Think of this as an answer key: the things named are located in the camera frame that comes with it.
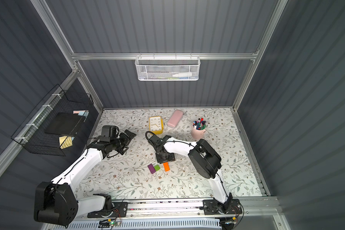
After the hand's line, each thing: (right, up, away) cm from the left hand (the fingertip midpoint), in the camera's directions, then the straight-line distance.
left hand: (135, 139), depth 84 cm
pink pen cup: (+39, +6, +10) cm, 41 cm away
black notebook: (-36, +10, -8) cm, 38 cm away
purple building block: (+9, -18, +3) cm, 21 cm away
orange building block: (+18, -17, +5) cm, 26 cm away
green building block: (+13, -18, +4) cm, 23 cm away
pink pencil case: (+24, +13, +27) cm, 38 cm away
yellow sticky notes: (-23, +2, -23) cm, 33 cm away
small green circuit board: (-6, -39, -15) cm, 42 cm away
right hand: (+16, -15, +6) cm, 23 cm away
